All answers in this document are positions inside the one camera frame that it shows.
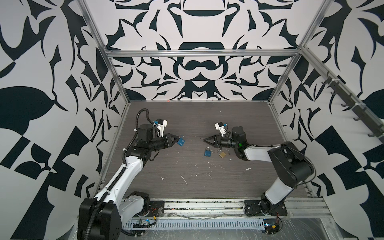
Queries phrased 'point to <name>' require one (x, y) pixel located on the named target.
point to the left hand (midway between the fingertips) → (179, 135)
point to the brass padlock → (222, 154)
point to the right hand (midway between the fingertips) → (205, 141)
